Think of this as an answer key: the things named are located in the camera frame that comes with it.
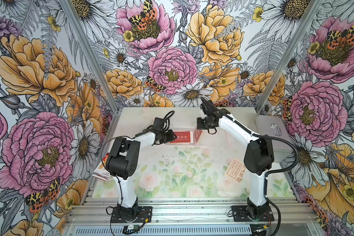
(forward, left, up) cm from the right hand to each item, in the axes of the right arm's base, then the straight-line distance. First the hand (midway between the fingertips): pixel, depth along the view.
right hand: (199, 128), depth 93 cm
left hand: (-2, +16, -9) cm, 18 cm away
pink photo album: (0, -5, -10) cm, 11 cm away
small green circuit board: (-49, +37, -15) cm, 63 cm away
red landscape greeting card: (+2, +11, -11) cm, 16 cm away
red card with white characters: (+2, +1, -7) cm, 7 cm away
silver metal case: (-2, -45, +2) cm, 45 cm away
